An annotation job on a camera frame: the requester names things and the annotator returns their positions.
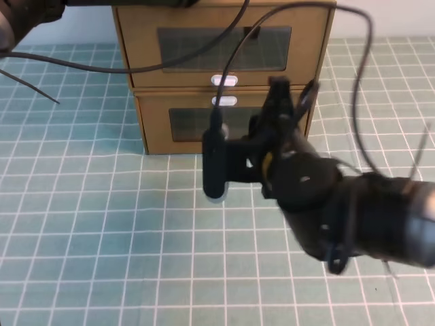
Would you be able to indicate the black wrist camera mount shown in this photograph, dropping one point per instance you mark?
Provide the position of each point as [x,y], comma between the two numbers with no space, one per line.
[232,161]

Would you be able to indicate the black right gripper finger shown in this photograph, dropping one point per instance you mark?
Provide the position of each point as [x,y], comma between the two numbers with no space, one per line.
[307,99]
[278,100]

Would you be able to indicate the white drawer handle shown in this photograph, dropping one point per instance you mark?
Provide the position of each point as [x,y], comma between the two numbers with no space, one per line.
[224,101]
[229,80]

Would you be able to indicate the lower brown cardboard shoebox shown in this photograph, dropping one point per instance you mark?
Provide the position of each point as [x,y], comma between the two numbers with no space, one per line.
[173,120]

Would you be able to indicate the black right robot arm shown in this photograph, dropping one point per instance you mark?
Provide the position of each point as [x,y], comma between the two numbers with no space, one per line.
[335,217]

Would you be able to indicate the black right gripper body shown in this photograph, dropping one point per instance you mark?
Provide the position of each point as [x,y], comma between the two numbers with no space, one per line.
[278,159]

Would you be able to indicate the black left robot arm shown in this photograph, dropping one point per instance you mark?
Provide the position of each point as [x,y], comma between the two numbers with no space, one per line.
[18,18]

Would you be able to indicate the brown cardboard shoebox drawer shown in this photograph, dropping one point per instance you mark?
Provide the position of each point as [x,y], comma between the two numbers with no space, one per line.
[291,43]

